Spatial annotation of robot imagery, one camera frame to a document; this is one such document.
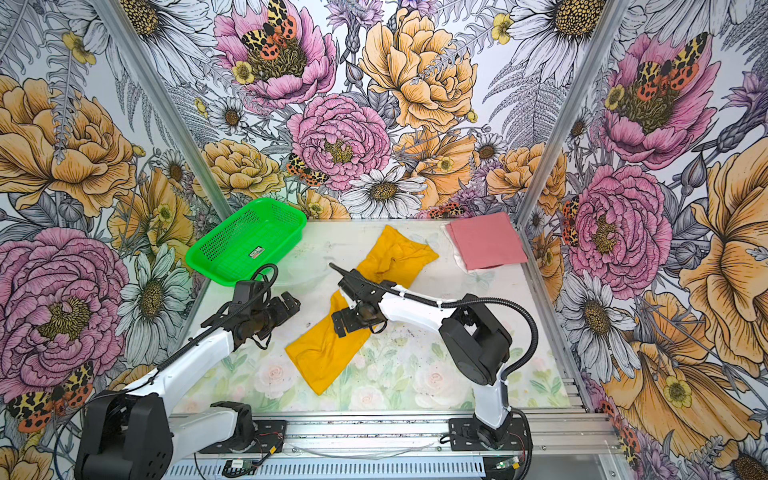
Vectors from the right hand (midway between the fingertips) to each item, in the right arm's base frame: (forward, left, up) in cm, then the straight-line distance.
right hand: (354, 331), depth 87 cm
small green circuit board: (-30, +26, -6) cm, 40 cm away
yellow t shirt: (+29, -12, -2) cm, 31 cm away
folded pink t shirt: (+32, -46, 0) cm, 56 cm away
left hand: (+3, +19, +2) cm, 19 cm away
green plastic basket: (+35, +46, -3) cm, 58 cm away
